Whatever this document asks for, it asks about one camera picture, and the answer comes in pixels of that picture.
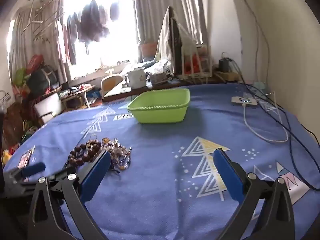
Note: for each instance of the white chair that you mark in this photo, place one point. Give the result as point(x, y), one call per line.
point(111, 83)

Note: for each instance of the hanging dark clothes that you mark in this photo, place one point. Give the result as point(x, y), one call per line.
point(92, 22)

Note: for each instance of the red bag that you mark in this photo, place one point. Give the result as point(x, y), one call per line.
point(36, 63)

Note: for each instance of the blue printed tablecloth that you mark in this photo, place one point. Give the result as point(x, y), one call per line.
point(160, 150)

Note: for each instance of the grey curtain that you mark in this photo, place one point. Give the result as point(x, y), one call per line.
point(160, 12)

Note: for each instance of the black power adapter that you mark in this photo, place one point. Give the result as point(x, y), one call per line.
point(225, 63)

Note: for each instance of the white mug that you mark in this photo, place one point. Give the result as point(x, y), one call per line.
point(136, 78)

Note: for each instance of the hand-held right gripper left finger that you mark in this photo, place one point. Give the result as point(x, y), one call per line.
point(96, 175)

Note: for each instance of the orange flowerpot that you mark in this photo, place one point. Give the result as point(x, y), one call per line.
point(148, 50)

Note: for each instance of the green plastic basket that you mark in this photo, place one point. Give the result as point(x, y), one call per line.
point(160, 112)

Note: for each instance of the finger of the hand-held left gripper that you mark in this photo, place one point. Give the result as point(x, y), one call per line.
point(33, 169)
point(57, 176)

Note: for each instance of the dark green bag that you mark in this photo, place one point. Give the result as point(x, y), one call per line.
point(42, 78)

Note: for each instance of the low wooden table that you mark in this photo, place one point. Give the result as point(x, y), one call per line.
point(75, 95)

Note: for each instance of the light teal cloth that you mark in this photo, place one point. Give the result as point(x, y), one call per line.
point(260, 87)

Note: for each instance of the stack of papers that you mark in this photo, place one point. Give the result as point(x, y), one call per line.
point(158, 78)

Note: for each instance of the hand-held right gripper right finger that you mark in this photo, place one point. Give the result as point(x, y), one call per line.
point(227, 175)

